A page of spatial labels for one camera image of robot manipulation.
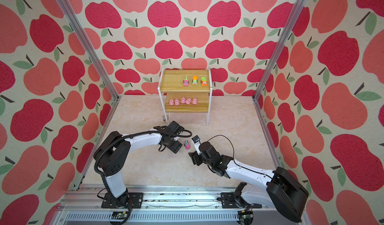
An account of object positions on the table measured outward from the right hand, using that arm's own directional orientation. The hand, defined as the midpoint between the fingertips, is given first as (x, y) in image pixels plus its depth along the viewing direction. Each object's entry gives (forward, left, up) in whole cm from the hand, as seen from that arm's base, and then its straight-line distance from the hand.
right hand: (197, 149), depth 84 cm
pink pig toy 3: (+27, +12, +11) cm, 32 cm away
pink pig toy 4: (+28, +8, +10) cm, 31 cm away
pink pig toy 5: (+27, +4, +11) cm, 29 cm away
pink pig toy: (+25, +19, +11) cm, 33 cm away
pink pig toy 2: (+26, +15, +11) cm, 32 cm away
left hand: (+5, +13, -7) cm, 15 cm away
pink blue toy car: (+5, +7, -5) cm, 10 cm away
